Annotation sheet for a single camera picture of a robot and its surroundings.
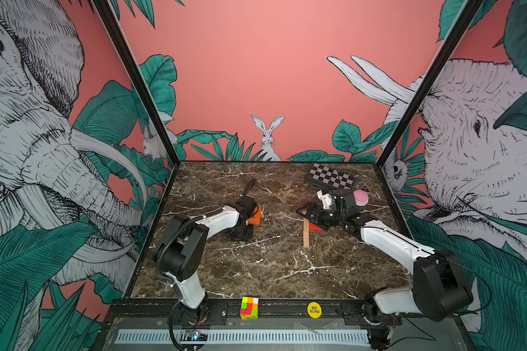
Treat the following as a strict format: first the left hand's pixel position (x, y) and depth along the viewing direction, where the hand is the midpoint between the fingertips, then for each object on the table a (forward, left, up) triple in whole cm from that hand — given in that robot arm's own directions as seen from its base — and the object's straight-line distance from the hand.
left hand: (247, 235), depth 92 cm
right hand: (+2, -22, +14) cm, 26 cm away
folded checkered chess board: (+30, -42, +2) cm, 51 cm away
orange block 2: (+7, -3, -1) cm, 8 cm away
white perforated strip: (-35, 0, 0) cm, 35 cm away
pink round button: (+17, -55, +1) cm, 58 cm away
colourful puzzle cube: (-29, -2, +5) cm, 29 cm away
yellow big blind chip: (-29, -24, 0) cm, 38 cm away
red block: (-2, -27, +9) cm, 29 cm away
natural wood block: (0, -26, 0) cm, 26 cm away
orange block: (+10, -5, 0) cm, 11 cm away
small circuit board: (-35, +15, 0) cm, 38 cm away
